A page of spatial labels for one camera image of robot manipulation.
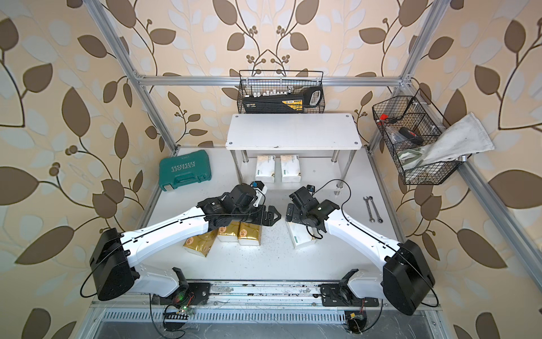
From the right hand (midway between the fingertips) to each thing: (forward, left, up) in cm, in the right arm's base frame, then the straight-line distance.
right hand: (298, 215), depth 84 cm
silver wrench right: (+1, -36, -9) cm, 37 cm away
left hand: (-4, +10, +8) cm, 13 cm away
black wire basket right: (+27, -47, +23) cm, 59 cm away
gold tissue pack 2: (-5, +27, -2) cm, 28 cm away
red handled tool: (+29, -36, +25) cm, 52 cm away
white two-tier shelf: (+16, -10, +25) cm, 31 cm away
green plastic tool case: (+29, +54, -3) cm, 62 cm away
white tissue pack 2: (+22, +2, +3) cm, 23 cm away
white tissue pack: (+23, +13, +3) cm, 27 cm away
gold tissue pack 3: (-6, +20, -2) cm, 21 cm away
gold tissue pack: (-9, +38, -3) cm, 40 cm away
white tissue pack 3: (-7, 0, -4) cm, 8 cm away
